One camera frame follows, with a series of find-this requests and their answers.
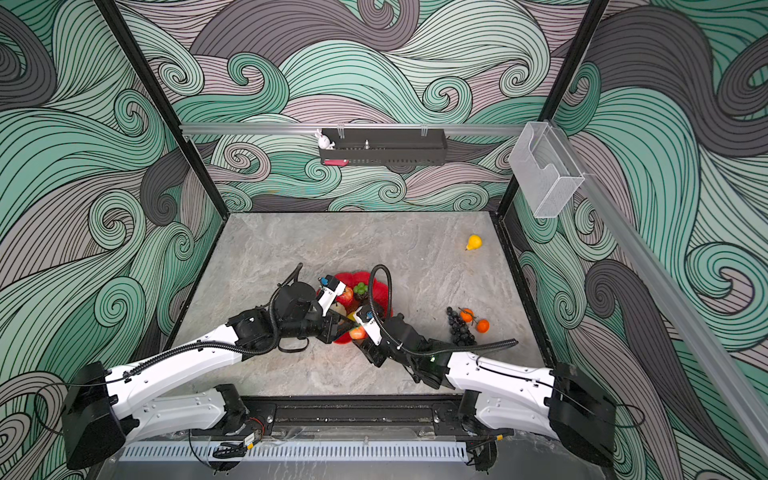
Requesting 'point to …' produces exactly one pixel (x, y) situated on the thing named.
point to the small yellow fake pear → (474, 243)
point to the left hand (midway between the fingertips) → (354, 323)
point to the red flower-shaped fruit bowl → (381, 296)
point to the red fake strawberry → (358, 333)
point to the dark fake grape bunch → (461, 334)
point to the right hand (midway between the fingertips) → (361, 334)
